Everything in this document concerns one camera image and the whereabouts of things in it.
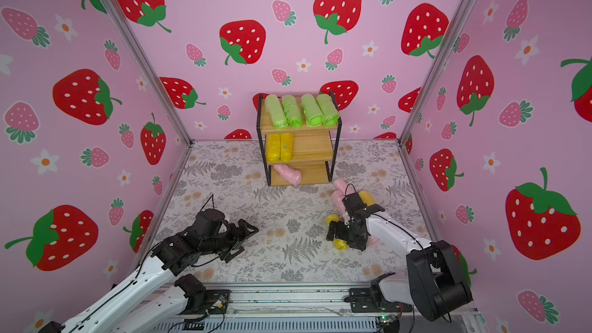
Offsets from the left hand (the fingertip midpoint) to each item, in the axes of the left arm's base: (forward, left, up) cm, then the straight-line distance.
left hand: (256, 237), depth 75 cm
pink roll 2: (+28, -32, -10) cm, 44 cm away
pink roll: (+31, -11, -8) cm, 34 cm away
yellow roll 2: (+34, -8, +9) cm, 36 cm away
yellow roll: (+34, -3, +9) cm, 36 cm away
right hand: (+4, -29, -11) cm, 32 cm away
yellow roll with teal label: (+2, -28, -10) cm, 30 cm away
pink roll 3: (+21, -30, -9) cm, 37 cm away
